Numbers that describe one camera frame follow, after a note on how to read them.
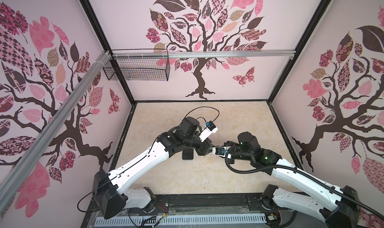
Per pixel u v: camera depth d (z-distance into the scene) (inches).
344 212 15.0
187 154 35.2
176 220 27.4
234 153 24.7
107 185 15.1
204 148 23.7
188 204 29.5
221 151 22.7
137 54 35.3
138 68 47.9
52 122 21.3
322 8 28.7
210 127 23.6
